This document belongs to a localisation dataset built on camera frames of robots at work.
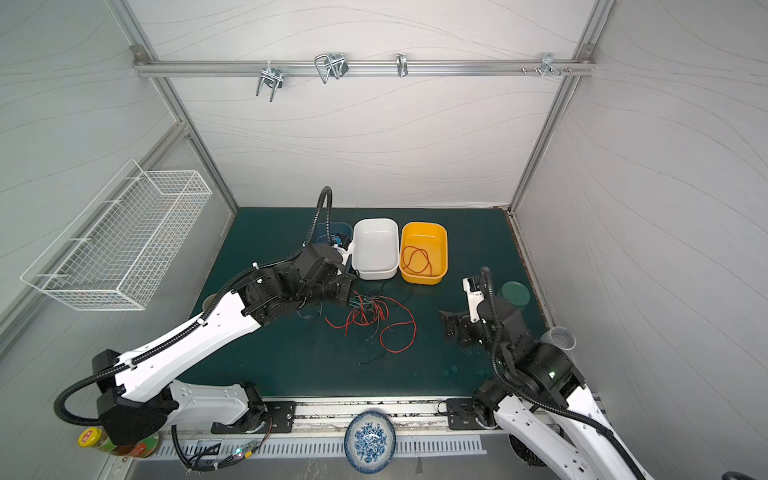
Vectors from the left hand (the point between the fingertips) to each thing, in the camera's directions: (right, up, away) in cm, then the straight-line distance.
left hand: (359, 276), depth 70 cm
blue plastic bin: (-14, +13, +41) cm, 45 cm away
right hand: (+25, -6, -1) cm, 26 cm away
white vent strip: (-32, -41, 0) cm, 52 cm away
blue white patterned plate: (+3, -40, 0) cm, 40 cm away
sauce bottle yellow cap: (-48, -38, -5) cm, 61 cm away
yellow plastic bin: (+19, +3, +37) cm, 42 cm away
